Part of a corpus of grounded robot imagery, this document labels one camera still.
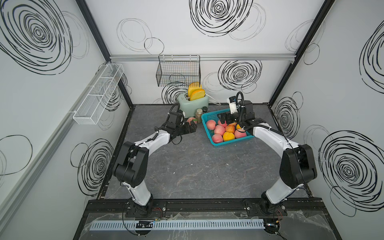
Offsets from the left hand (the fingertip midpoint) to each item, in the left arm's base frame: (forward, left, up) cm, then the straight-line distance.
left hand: (191, 127), depth 92 cm
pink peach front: (+3, -19, -5) cm, 20 cm away
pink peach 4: (-3, -30, -3) cm, 30 cm away
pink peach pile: (-5, -16, -5) cm, 18 cm away
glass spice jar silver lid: (+14, -5, -2) cm, 14 cm away
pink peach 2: (+6, -13, -5) cm, 15 cm away
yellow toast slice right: (+21, -3, +9) cm, 23 cm away
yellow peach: (-3, -24, -5) cm, 24 cm away
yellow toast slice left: (+25, -1, +12) cm, 28 cm away
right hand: (+5, -20, +9) cm, 22 cm away
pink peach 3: (+9, -23, -8) cm, 26 cm away
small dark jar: (+17, -9, -2) cm, 20 cm away
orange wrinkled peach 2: (-5, -23, +10) cm, 26 cm away
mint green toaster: (+18, +2, 0) cm, 18 cm away
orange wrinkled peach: (+3, -25, -4) cm, 26 cm away
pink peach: (+11, 0, -5) cm, 12 cm away
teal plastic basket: (+12, -15, -4) cm, 20 cm away
